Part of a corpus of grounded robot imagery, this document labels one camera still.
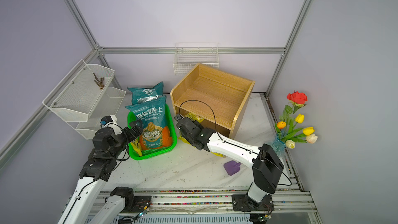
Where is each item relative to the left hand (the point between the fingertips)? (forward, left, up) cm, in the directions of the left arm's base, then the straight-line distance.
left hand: (136, 124), depth 73 cm
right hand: (+5, -27, -9) cm, 29 cm away
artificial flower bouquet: (-3, -74, -5) cm, 74 cm away
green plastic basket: (-7, -5, -18) cm, 20 cm away
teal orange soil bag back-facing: (+25, +4, -5) cm, 26 cm away
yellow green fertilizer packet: (-4, +4, -15) cm, 16 cm away
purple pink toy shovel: (-12, -49, -26) cm, 56 cm away
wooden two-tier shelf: (+12, -40, +6) cm, 42 cm away
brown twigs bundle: (+23, +25, +5) cm, 35 cm away
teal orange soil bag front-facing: (+3, -7, -13) cm, 15 cm away
